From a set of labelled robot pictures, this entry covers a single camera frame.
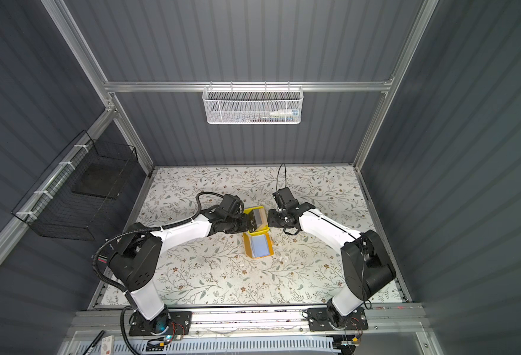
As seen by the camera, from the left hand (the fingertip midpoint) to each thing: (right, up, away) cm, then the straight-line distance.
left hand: (251, 224), depth 91 cm
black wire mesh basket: (-58, +12, -19) cm, 62 cm away
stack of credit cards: (+4, +2, +4) cm, 6 cm away
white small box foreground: (-44, -35, -22) cm, 60 cm away
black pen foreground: (-49, -34, -21) cm, 63 cm away
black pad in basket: (-53, +19, -13) cm, 58 cm away
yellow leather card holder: (+3, -9, 0) cm, 10 cm away
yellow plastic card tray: (+1, -3, +1) cm, 4 cm away
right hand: (+10, +2, -2) cm, 10 cm away
